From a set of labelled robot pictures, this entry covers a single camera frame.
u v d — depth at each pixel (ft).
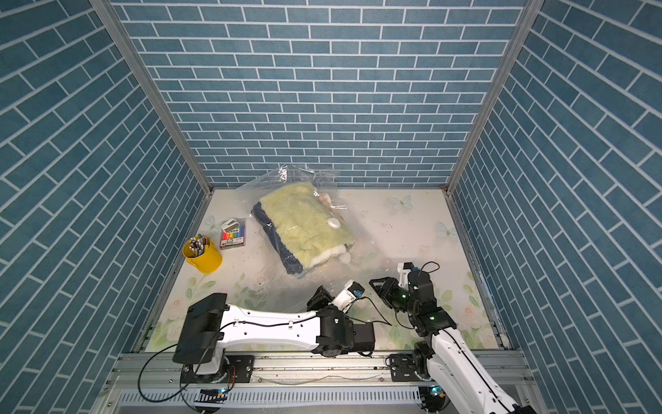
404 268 2.58
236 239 3.34
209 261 2.90
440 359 1.86
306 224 2.99
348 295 2.13
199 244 2.70
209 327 1.54
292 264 2.77
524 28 2.41
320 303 2.07
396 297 2.36
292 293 2.86
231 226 3.36
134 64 2.61
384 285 2.45
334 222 3.02
